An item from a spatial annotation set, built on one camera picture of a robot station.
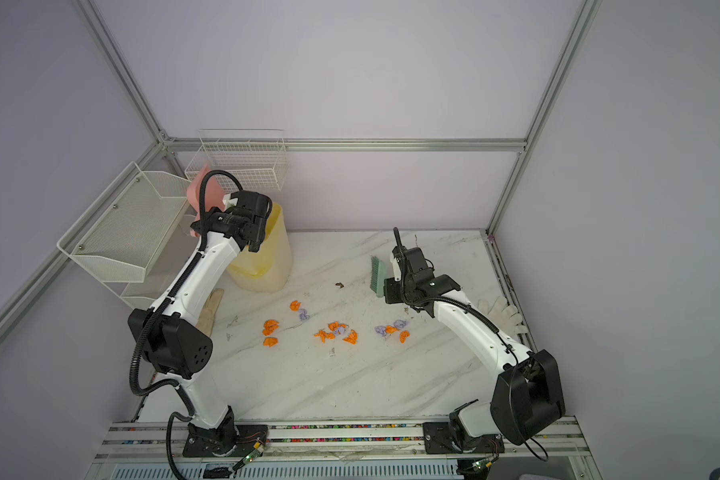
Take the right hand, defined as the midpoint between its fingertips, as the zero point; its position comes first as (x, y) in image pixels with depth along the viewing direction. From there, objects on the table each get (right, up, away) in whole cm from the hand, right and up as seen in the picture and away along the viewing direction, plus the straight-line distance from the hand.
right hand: (386, 286), depth 83 cm
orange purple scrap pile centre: (+4, -13, +10) cm, 17 cm away
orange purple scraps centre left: (-16, -14, +9) cm, 23 cm away
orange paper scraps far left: (-36, -14, +10) cm, 40 cm away
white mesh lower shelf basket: (-61, -1, -10) cm, 62 cm away
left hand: (-49, +16, -12) cm, 53 cm away
